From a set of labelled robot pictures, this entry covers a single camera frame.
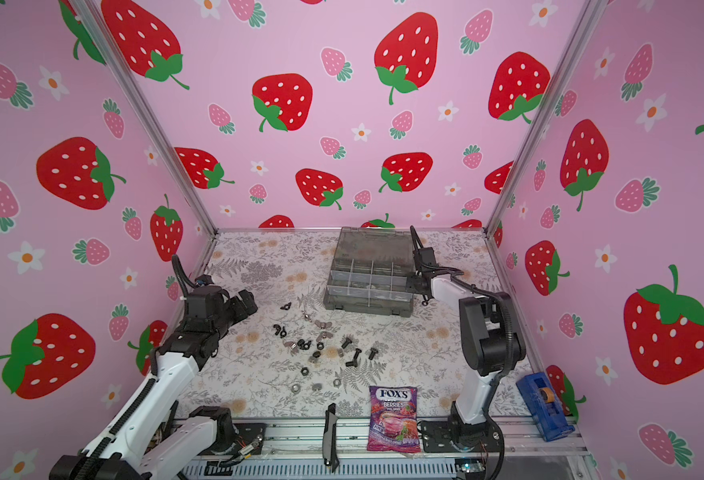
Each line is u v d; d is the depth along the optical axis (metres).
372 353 0.88
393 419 0.75
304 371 0.85
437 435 0.74
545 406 0.74
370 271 1.04
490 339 0.50
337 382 0.84
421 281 0.75
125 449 0.41
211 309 0.63
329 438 0.73
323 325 0.93
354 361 0.86
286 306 0.98
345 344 0.90
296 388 0.82
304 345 0.90
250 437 0.74
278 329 0.93
